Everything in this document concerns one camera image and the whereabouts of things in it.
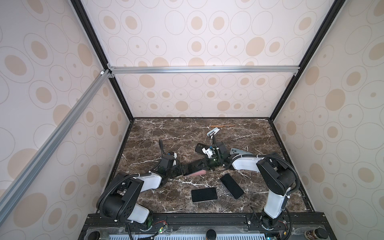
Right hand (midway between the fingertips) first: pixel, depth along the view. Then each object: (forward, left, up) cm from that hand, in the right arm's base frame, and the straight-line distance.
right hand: (196, 167), depth 88 cm
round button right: (-33, -51, +4) cm, 61 cm away
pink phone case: (-3, -1, -1) cm, 3 cm away
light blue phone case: (+14, -26, -5) cm, 30 cm away
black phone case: (+18, -2, -5) cm, 19 cm away
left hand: (+1, +4, -1) cm, 4 cm away
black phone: (-14, -4, -4) cm, 15 cm away
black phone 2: (-9, -21, -8) cm, 24 cm away
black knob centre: (-33, -6, +5) cm, 34 cm away
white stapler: (+30, -13, -3) cm, 33 cm away
